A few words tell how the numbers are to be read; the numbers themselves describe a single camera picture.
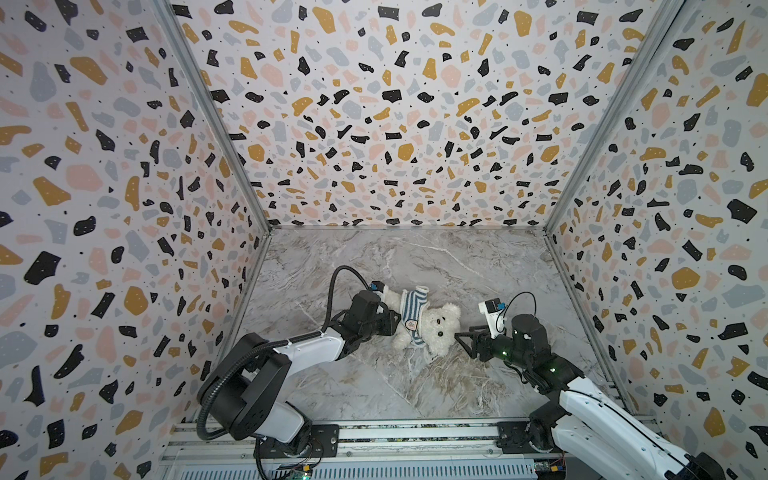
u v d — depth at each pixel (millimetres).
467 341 748
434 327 835
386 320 793
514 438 744
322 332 582
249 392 427
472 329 816
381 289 817
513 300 689
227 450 730
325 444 731
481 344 702
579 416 540
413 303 880
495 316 702
